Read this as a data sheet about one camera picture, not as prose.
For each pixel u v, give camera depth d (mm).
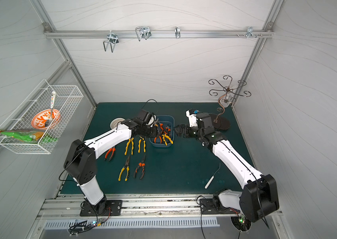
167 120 1051
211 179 819
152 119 764
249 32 765
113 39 783
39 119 666
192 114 717
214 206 666
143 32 754
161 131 984
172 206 749
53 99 675
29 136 544
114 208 734
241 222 717
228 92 861
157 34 785
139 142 973
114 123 1043
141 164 875
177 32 785
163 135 980
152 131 789
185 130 693
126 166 862
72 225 699
